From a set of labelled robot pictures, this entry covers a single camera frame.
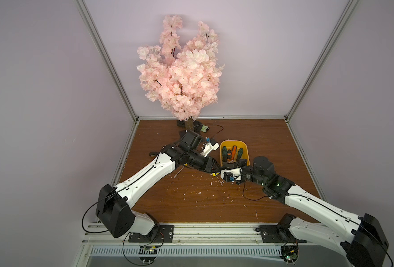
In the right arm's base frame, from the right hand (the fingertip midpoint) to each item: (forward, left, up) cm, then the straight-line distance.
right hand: (226, 158), depth 73 cm
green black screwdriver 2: (+16, -11, -20) cm, 28 cm away
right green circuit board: (-32, -27, -24) cm, 49 cm away
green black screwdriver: (+15, -1, -19) cm, 24 cm away
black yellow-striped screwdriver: (-8, +5, +1) cm, 10 cm away
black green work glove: (+37, +16, -20) cm, 45 cm away
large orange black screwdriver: (+16, -7, -21) cm, 28 cm away
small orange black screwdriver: (+16, -5, -21) cm, 27 cm away
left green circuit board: (-33, +35, -23) cm, 53 cm away
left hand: (-6, +3, +1) cm, 7 cm away
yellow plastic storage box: (+21, -11, -18) cm, 30 cm away
